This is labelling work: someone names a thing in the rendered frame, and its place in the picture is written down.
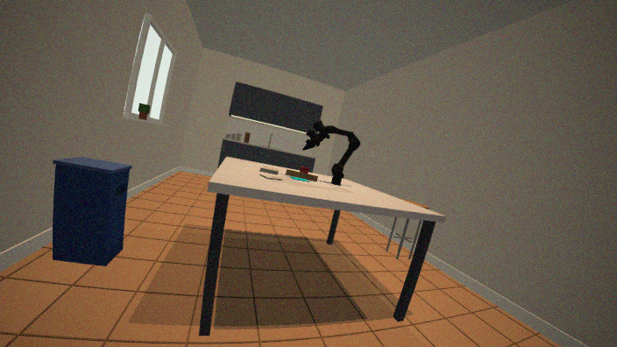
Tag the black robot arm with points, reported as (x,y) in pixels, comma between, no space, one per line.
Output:
(337,169)

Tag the beige flat rectangular block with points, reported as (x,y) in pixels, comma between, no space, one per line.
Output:
(269,170)

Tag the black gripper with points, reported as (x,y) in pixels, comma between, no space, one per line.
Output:
(314,141)

